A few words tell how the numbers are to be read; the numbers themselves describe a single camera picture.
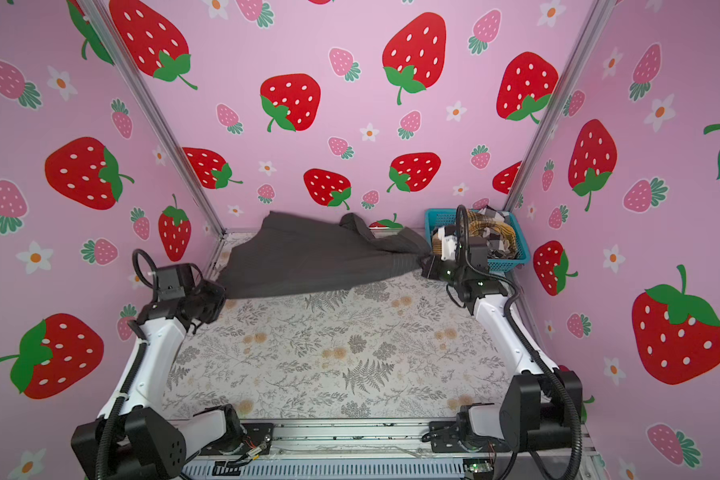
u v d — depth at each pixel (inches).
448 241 29.0
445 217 42.4
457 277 26.7
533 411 16.1
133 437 15.1
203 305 26.4
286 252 37.6
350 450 28.8
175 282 23.8
